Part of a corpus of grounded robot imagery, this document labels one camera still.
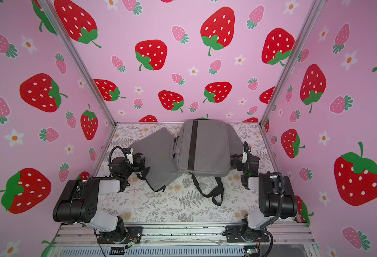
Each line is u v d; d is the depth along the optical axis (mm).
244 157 855
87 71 907
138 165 842
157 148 1074
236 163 877
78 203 457
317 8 687
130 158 833
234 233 741
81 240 734
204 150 935
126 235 730
